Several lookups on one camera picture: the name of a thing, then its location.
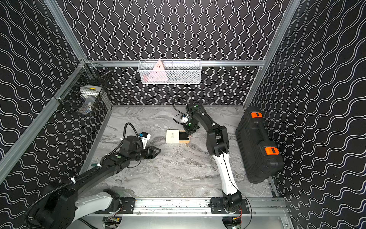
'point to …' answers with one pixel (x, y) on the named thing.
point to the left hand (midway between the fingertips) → (158, 149)
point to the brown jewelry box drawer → (183, 137)
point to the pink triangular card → (157, 76)
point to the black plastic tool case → (261, 156)
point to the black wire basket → (96, 76)
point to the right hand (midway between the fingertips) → (188, 133)
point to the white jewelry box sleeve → (172, 136)
